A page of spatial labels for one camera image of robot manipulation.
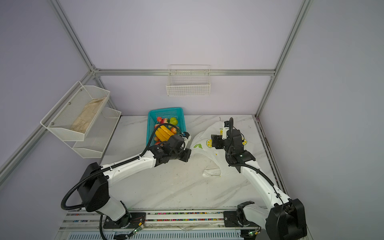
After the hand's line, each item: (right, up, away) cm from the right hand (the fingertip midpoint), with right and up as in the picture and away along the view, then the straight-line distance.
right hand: (216, 134), depth 81 cm
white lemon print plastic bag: (-1, -15, +6) cm, 16 cm away
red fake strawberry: (-37, +9, +30) cm, 49 cm away
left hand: (-15, -11, +1) cm, 19 cm away
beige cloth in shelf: (-71, +5, -6) cm, 71 cm away
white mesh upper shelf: (-79, +9, -3) cm, 79 cm away
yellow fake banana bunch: (-35, 0, +23) cm, 42 cm away
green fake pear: (-29, +9, +29) cm, 42 cm away
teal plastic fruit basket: (-26, +16, +34) cm, 45 cm away
